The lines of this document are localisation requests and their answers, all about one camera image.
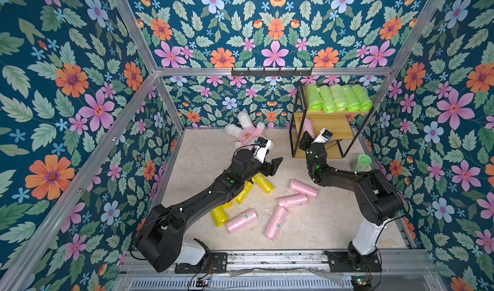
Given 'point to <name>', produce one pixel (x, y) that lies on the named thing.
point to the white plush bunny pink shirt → (245, 132)
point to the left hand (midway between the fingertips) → (277, 153)
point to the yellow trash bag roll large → (220, 215)
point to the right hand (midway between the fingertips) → (309, 132)
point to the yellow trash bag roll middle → (240, 198)
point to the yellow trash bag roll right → (263, 182)
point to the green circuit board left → (201, 282)
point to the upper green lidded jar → (362, 164)
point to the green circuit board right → (361, 283)
